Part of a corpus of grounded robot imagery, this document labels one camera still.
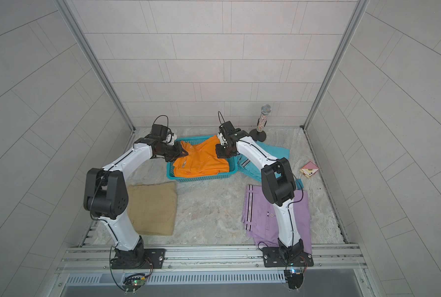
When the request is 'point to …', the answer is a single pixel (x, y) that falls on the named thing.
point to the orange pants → (202, 159)
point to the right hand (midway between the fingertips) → (218, 153)
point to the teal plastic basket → (233, 163)
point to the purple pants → (259, 216)
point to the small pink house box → (309, 169)
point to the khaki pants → (152, 207)
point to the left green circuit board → (131, 283)
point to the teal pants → (251, 169)
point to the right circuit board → (295, 278)
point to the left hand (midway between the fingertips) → (190, 150)
